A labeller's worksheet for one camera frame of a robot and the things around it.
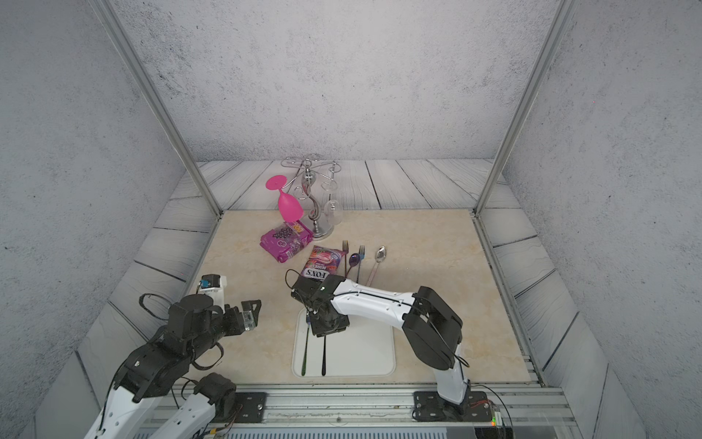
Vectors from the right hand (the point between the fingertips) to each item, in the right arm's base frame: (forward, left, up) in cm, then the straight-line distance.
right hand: (325, 332), depth 80 cm
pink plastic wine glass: (+42, +16, +10) cm, 46 cm away
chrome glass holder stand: (+47, +5, +21) cm, 52 cm away
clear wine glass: (+40, 0, +10) cm, 41 cm away
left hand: (+1, +18, +15) cm, 23 cm away
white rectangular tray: (-2, -12, -6) cm, 14 cm away
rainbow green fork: (-6, +6, -6) cm, 11 cm away
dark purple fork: (+35, -4, -6) cm, 35 cm away
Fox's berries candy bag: (+27, +4, -4) cm, 28 cm away
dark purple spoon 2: (+30, -7, -6) cm, 31 cm away
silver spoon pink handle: (+32, -17, -5) cm, 36 cm away
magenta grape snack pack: (+36, +19, 0) cm, 40 cm away
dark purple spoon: (-6, +1, -6) cm, 9 cm away
